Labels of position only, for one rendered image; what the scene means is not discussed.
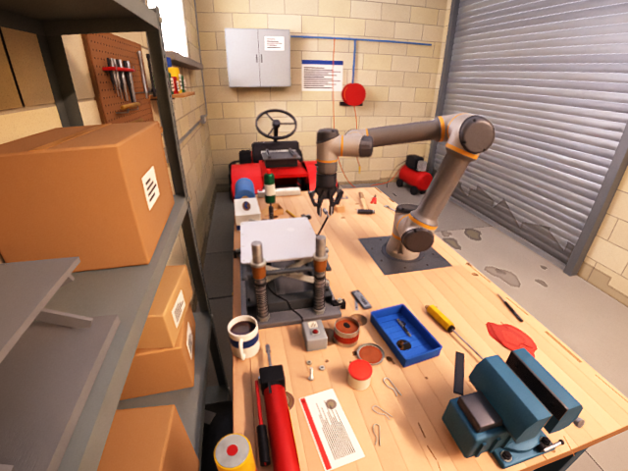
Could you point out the white tube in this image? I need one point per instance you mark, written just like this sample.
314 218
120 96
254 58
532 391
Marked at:
288 191

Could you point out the large brown cardboard box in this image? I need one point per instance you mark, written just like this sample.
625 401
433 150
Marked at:
73 196

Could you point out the dark round bush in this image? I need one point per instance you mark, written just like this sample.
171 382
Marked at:
404 344

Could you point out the red grease gun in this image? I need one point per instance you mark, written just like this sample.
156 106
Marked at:
279 427

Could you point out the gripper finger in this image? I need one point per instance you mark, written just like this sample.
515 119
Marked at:
336 200
315 201

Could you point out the dark grey seat suspension base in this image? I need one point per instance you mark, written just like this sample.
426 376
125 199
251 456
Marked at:
289 306

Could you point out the red ride-on mower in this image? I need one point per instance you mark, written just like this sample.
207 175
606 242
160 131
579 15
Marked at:
255 174

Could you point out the grey spring damper post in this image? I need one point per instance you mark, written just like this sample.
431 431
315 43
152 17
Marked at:
258 265
320 260

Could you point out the red air compressor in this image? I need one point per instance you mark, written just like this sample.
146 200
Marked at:
414 176

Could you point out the white small box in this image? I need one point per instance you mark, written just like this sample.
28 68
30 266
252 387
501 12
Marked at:
246 211

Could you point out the grey control box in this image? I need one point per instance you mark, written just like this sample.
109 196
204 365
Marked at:
314 343

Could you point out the grey small gauge tool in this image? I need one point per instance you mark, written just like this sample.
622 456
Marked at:
358 299

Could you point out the wooden blocks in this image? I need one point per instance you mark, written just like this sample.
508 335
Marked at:
279 211

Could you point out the blue wall pipe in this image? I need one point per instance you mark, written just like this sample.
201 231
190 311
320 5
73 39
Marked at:
392 41

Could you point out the white mug blue band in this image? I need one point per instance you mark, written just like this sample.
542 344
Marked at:
244 338

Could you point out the copper tin lid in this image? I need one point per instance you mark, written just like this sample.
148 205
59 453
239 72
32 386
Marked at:
370 354

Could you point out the green white red post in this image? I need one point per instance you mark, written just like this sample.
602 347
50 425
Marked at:
269 193

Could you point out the grey metal shelf unit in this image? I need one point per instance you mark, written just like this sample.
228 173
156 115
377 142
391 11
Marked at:
39 343

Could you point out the white instruction card red edge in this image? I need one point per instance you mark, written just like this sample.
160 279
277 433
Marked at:
333 436

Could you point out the grey roller shutter door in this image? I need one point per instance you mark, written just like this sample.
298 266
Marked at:
530 122

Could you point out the blue roll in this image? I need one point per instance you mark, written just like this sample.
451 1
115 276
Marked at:
244 188

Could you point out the white poster blue header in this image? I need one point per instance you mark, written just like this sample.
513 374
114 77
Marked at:
322 76

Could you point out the cream tub red lid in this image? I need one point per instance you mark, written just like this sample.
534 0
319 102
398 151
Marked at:
359 375

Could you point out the blue bench vise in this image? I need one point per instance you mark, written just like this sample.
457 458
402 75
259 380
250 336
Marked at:
510 402

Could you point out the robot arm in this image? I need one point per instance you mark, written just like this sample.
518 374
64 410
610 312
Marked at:
451 176

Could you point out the grey wall cabinet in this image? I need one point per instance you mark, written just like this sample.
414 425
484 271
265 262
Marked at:
255 59

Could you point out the brown pegboard with tools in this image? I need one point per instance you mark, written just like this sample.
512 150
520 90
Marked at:
105 108

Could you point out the wooden wall shelf with bottles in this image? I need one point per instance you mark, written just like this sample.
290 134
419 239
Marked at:
179 81

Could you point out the red rag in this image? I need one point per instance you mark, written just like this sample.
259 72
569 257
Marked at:
510 338

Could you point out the grey metal pin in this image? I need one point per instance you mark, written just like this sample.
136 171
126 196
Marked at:
403 327

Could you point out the light grey seat top plate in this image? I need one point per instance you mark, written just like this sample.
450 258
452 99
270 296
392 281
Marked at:
277 240

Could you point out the yellow can grey lid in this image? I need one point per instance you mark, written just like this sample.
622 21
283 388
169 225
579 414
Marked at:
235 454

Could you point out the dark grey flat file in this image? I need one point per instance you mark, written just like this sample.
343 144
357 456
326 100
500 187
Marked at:
458 373

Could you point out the window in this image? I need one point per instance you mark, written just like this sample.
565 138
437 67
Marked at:
169 24

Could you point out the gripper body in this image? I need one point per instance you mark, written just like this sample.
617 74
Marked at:
327 179

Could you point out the blue plastic tray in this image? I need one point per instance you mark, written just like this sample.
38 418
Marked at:
422 343

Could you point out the dark grey mounting plate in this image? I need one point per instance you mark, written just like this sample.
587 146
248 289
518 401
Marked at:
427 260

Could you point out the black flat strip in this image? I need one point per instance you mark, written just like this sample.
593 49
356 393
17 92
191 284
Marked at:
510 307

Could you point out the copper grease tin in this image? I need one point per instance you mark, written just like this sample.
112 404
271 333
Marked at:
346 336

